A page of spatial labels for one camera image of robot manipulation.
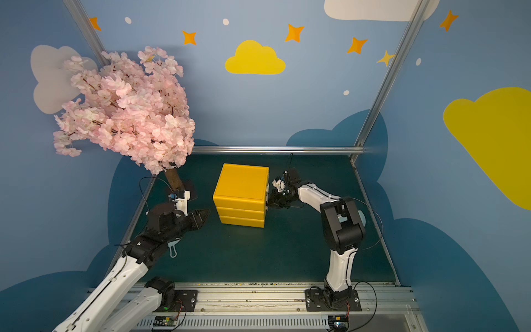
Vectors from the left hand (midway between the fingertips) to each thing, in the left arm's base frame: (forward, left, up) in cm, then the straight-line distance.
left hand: (208, 208), depth 77 cm
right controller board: (-33, -49, -22) cm, 63 cm away
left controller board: (-34, +13, -21) cm, 42 cm away
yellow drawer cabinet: (+5, -12, +2) cm, 13 cm away
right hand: (+12, -23, -13) cm, 29 cm away
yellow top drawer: (+9, -22, -2) cm, 24 cm away
